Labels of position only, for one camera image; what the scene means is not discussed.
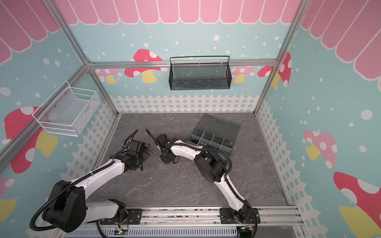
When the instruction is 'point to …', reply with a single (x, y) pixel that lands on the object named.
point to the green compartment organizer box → (215, 132)
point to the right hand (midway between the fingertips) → (167, 158)
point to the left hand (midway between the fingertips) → (145, 157)
